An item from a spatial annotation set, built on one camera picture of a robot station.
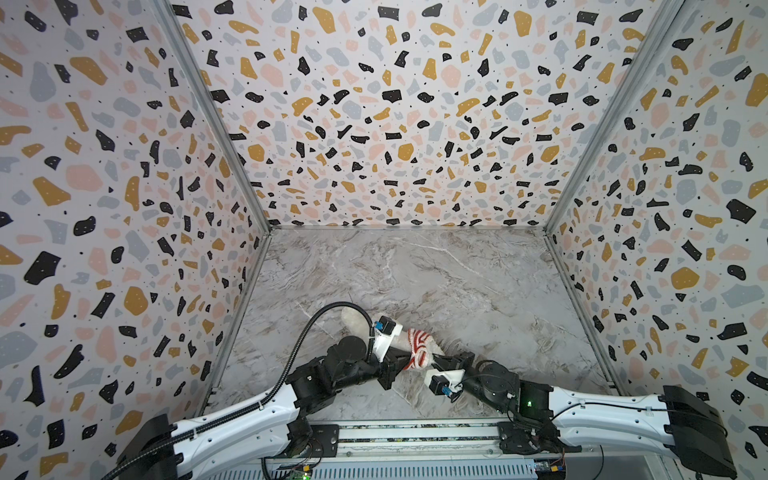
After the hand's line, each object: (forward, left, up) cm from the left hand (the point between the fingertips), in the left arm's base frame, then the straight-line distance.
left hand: (419, 355), depth 69 cm
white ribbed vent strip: (-21, +7, -18) cm, 28 cm away
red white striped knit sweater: (0, 0, -1) cm, 1 cm away
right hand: (+2, -4, -2) cm, 5 cm away
